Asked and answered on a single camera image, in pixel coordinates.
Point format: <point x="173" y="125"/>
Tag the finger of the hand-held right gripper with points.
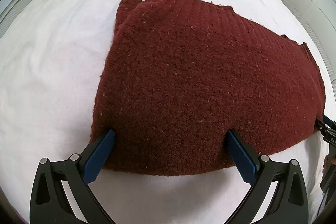
<point x="324" y="125"/>

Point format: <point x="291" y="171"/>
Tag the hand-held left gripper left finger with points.
<point x="101" y="155"/>

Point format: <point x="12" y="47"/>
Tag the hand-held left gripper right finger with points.
<point x="241" y="155"/>

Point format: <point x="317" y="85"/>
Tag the dark red knitted sweater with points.
<point x="199" y="77"/>

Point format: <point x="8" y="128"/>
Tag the person's right hand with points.
<point x="330" y="163"/>

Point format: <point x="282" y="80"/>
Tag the white bed sheet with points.
<point x="52" y="56"/>

